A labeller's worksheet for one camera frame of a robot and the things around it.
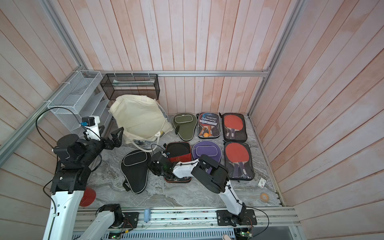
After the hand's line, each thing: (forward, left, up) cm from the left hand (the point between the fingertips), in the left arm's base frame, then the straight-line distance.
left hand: (115, 129), depth 65 cm
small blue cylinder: (-28, -12, -34) cm, 45 cm away
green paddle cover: (+35, -30, -35) cm, 58 cm away
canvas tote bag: (+33, +2, -29) cm, 44 cm away
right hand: (-2, -6, -32) cm, 32 cm away
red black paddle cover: (+8, -26, -33) cm, 43 cm away
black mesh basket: (+36, +12, -2) cm, 38 cm away
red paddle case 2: (+2, -64, -32) cm, 71 cm away
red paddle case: (+29, -67, -32) cm, 79 cm away
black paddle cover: (-2, 0, -33) cm, 33 cm away
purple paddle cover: (+12, -47, -35) cm, 60 cm away
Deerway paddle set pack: (+32, -48, -33) cm, 66 cm away
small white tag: (-10, -76, -36) cm, 85 cm away
